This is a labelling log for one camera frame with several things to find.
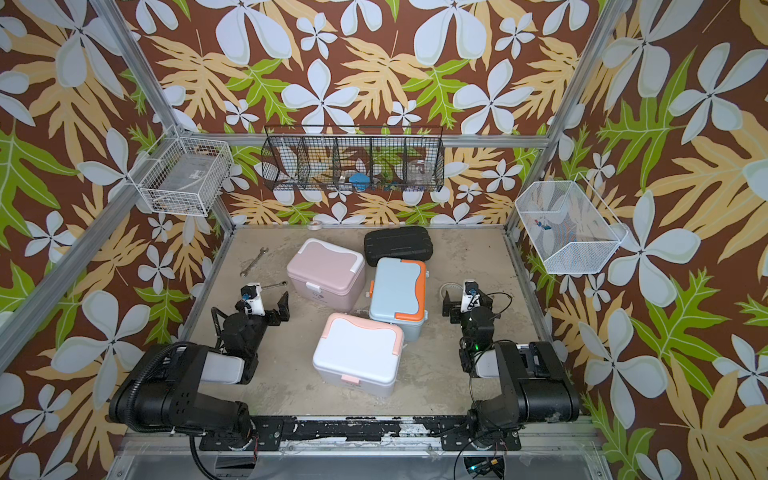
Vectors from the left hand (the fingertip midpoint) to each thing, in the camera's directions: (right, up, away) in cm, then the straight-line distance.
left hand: (271, 289), depth 89 cm
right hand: (+59, 0, +2) cm, 59 cm away
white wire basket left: (-24, +34, -3) cm, 42 cm away
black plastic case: (+43, +15, +17) cm, 48 cm away
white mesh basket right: (+86, +19, -6) cm, 89 cm away
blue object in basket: (+27, +34, +4) cm, 43 cm away
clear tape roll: (+6, +23, +33) cm, 41 cm away
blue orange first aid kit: (+38, -1, -6) cm, 39 cm away
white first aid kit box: (+28, -15, -16) cm, 35 cm away
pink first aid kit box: (+17, +5, +1) cm, 18 cm away
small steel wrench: (-1, +1, +13) cm, 13 cm away
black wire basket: (+22, +43, +8) cm, 49 cm away
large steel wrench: (-13, +12, +25) cm, 31 cm away
